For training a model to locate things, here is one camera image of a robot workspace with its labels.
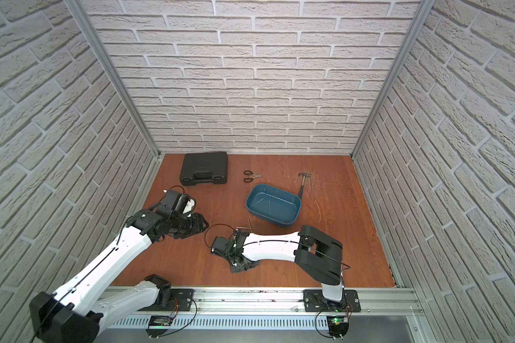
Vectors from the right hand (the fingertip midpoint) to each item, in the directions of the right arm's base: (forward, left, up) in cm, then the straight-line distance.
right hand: (244, 264), depth 82 cm
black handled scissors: (+46, -4, +1) cm, 46 cm away
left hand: (+11, +12, +15) cm, 22 cm away
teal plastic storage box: (+25, -15, 0) cm, 29 cm away
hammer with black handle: (+43, -31, 0) cm, 53 cm away
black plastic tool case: (+49, +21, +3) cm, 54 cm away
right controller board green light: (-21, -32, -1) cm, 38 cm away
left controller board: (-17, +28, 0) cm, 33 cm away
